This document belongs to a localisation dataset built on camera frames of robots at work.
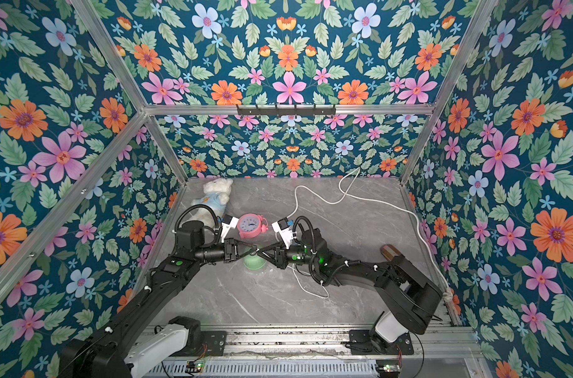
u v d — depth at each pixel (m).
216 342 0.74
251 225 0.99
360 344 0.74
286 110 0.93
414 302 0.45
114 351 0.41
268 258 0.72
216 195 1.01
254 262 0.82
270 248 0.70
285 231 0.69
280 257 0.67
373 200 1.12
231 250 0.66
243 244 0.71
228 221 0.72
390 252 0.91
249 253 0.71
